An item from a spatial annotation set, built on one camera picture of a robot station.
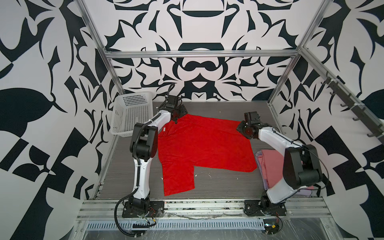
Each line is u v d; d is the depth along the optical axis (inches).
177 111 36.7
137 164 23.0
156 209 28.8
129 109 45.3
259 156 34.6
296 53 36.0
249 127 27.9
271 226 28.0
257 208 29.3
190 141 38.3
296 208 29.9
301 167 18.3
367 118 21.8
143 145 22.7
